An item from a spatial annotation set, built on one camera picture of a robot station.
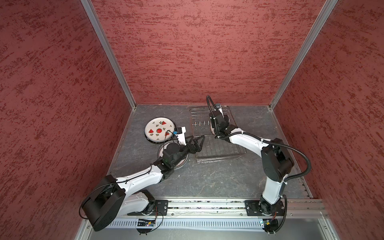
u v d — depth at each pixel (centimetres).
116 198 41
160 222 68
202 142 72
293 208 76
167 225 77
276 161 50
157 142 97
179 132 68
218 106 80
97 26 77
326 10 72
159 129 103
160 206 75
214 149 95
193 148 69
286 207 71
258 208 74
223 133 67
